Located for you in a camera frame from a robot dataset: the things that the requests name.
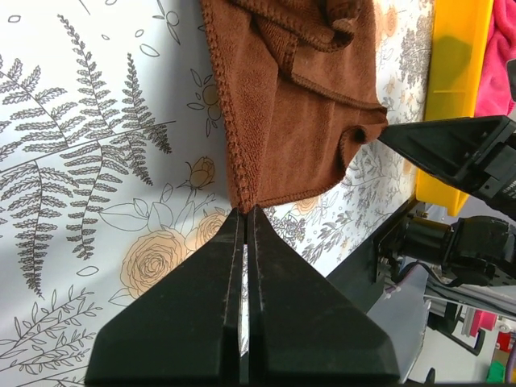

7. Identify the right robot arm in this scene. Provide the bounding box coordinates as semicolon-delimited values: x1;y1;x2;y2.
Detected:
377;115;515;288

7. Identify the floral table mat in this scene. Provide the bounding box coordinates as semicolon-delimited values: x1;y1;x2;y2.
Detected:
1;1;435;386

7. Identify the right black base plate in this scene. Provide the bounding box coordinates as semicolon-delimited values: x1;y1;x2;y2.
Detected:
326;198;425;314

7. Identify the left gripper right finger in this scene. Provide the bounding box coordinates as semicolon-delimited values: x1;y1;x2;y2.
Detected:
247;206;400;386

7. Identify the yellow plastic bin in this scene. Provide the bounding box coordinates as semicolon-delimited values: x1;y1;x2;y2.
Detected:
416;1;493;216

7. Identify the aluminium frame rail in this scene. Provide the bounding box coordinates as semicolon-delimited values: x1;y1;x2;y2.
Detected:
425;280;515;345

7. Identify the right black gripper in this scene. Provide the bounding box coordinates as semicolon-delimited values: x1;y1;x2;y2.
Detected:
377;58;516;221

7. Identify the pink towel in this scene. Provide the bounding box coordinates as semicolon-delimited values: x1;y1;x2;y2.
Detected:
474;0;515;117

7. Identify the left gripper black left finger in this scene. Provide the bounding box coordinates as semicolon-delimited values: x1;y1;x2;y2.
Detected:
85;210;244;386

